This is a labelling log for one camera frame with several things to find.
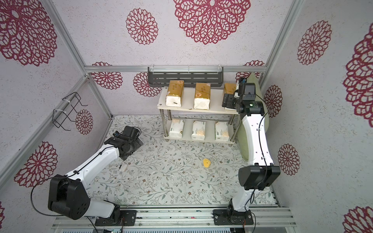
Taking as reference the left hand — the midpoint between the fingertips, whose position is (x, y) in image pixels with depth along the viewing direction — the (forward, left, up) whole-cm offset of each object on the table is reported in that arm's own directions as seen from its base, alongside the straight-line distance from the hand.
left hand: (134, 147), depth 87 cm
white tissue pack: (+16, -25, -2) cm, 30 cm away
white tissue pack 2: (+13, -39, -1) cm, 42 cm away
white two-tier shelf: (+22, -31, -4) cm, 38 cm away
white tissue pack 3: (+13, -55, -1) cm, 56 cm away
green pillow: (+7, -64, +6) cm, 65 cm away
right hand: (+15, -55, +25) cm, 63 cm away
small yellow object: (-5, -44, -11) cm, 46 cm away
